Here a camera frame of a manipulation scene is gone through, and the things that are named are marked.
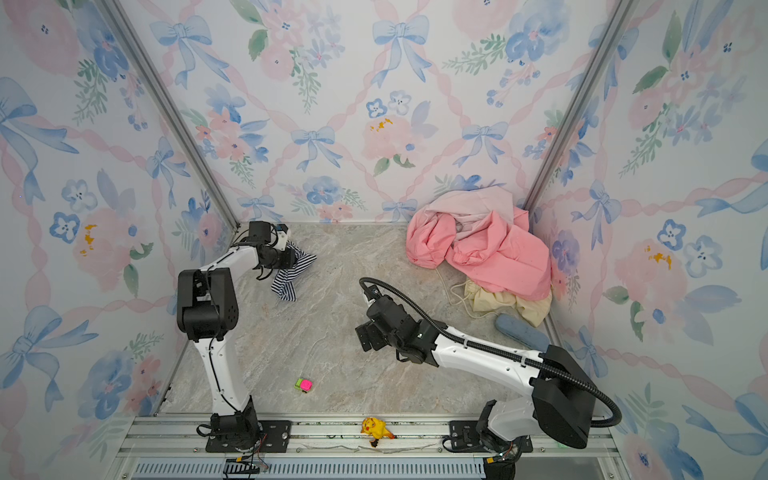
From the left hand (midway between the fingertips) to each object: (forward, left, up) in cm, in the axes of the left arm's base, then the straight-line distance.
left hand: (294, 256), depth 105 cm
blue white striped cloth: (-12, +1, 0) cm, 12 cm away
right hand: (-28, -29, +8) cm, 41 cm away
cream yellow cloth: (-19, -79, -2) cm, 82 cm away
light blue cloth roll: (-27, -73, -2) cm, 78 cm away
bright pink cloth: (-7, -70, +9) cm, 71 cm away
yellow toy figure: (-53, -31, -1) cm, 61 cm away
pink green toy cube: (-42, -11, -3) cm, 43 cm away
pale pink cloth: (+15, -62, +9) cm, 64 cm away
